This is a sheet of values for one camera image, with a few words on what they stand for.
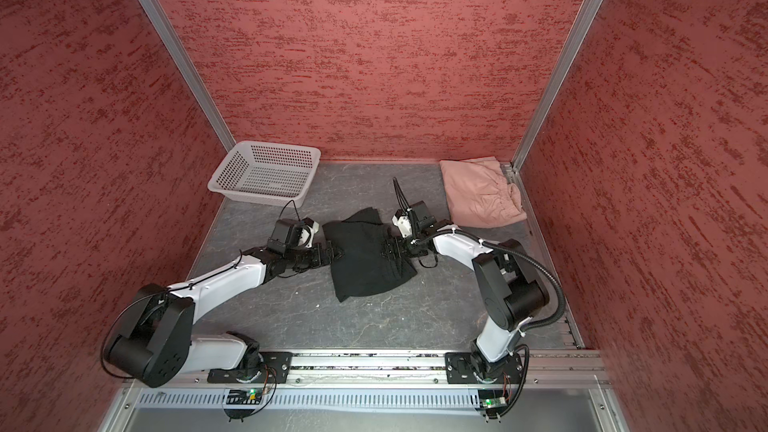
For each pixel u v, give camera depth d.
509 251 0.47
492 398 0.71
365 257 0.87
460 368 0.74
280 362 0.76
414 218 0.74
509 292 0.47
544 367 0.76
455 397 0.71
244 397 0.71
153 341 0.42
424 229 0.72
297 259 0.74
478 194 1.09
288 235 0.70
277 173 1.18
